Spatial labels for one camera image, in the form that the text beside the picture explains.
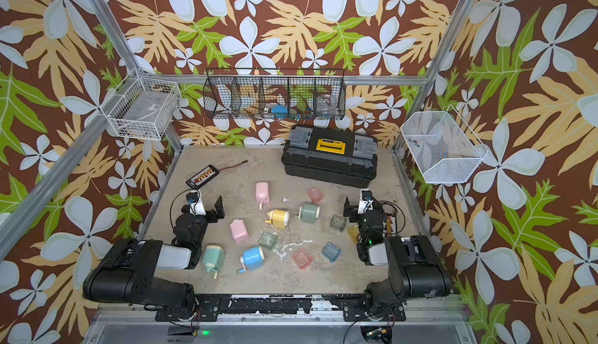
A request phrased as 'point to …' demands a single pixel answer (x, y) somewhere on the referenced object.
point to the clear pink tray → (314, 194)
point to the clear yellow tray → (353, 231)
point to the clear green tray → (267, 240)
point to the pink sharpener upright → (262, 194)
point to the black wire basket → (310, 94)
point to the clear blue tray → (331, 250)
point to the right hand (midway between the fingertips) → (359, 196)
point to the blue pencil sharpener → (251, 259)
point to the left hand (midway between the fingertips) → (208, 195)
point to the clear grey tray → (338, 222)
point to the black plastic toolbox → (333, 156)
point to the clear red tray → (302, 258)
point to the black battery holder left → (206, 173)
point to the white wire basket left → (142, 108)
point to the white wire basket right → (443, 145)
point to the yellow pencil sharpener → (279, 218)
